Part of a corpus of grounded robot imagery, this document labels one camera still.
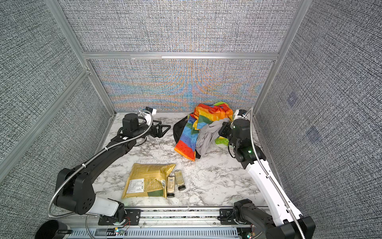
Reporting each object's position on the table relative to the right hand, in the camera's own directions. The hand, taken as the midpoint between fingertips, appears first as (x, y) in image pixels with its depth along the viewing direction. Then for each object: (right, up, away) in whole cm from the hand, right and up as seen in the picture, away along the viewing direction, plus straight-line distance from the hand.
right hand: (222, 122), depth 75 cm
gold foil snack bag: (-39, -30, +3) cm, 49 cm away
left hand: (-31, 0, +6) cm, 31 cm away
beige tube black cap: (-27, -35, +5) cm, 44 cm away
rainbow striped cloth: (-7, +5, +23) cm, 25 cm away
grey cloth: (-6, -7, +12) cm, 15 cm away
